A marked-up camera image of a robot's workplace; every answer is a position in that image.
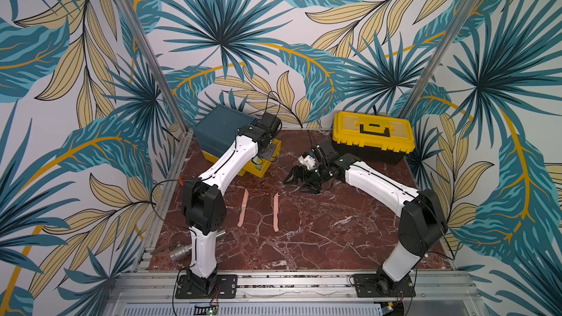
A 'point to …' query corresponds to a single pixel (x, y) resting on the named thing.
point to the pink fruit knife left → (246, 197)
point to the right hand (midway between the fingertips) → (290, 185)
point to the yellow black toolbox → (372, 136)
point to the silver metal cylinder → (181, 251)
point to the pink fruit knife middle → (276, 211)
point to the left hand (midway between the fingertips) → (259, 151)
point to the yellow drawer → (250, 170)
